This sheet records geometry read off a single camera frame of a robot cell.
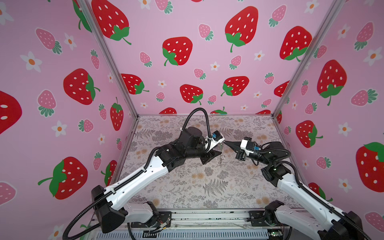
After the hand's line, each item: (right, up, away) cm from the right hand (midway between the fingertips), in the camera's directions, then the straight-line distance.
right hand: (225, 140), depth 63 cm
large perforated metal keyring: (-1, -8, +4) cm, 9 cm away
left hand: (-3, -3, +2) cm, 5 cm away
